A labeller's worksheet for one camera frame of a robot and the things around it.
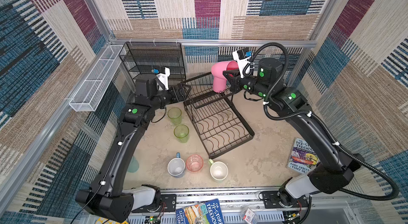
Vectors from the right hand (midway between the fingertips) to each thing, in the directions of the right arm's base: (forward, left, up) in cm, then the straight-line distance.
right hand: (226, 75), depth 64 cm
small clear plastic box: (-42, -9, -42) cm, 60 cm away
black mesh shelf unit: (+40, +45, -19) cm, 63 cm away
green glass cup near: (-1, +24, -43) cm, 49 cm away
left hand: (-1, +17, -6) cm, 18 cm away
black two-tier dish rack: (+2, +2, -41) cm, 42 cm away
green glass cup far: (+10, +28, -40) cm, 50 cm away
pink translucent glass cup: (-19, +15, -43) cm, 50 cm away
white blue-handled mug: (-22, +24, -41) cm, 52 cm away
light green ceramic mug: (-23, +2, -43) cm, 49 cm away
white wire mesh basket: (+7, +60, -9) cm, 61 cm away
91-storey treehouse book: (-41, +8, -42) cm, 59 cm away
